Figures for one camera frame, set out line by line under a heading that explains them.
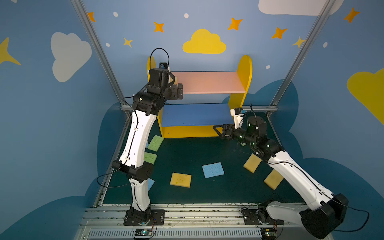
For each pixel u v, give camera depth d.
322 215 0.37
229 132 0.63
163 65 0.56
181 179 0.86
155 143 1.02
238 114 0.63
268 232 0.72
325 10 0.70
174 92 0.62
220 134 0.66
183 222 0.74
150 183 0.85
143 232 0.71
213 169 0.91
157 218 0.73
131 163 0.45
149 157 0.95
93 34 0.78
